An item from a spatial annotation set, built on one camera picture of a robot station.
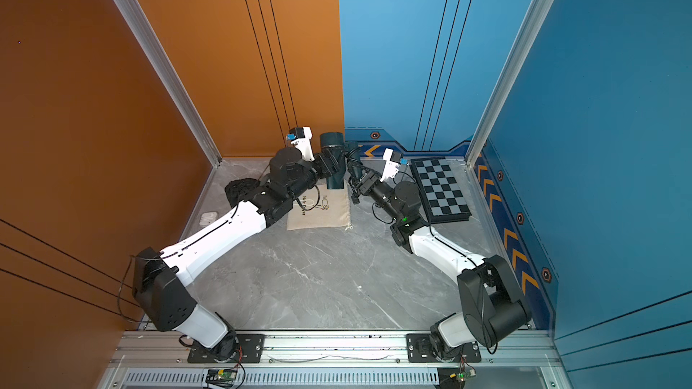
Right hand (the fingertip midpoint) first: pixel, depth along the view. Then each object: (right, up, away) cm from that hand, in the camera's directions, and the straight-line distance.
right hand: (352, 165), depth 74 cm
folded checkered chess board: (+36, -6, +32) cm, 48 cm away
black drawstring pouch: (-38, -7, +13) cm, 41 cm away
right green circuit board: (+26, -56, -4) cm, 62 cm away
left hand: (-3, +5, -1) cm, 6 cm away
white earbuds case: (-54, -18, +26) cm, 63 cm away
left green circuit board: (-35, -57, -2) cm, 67 cm away
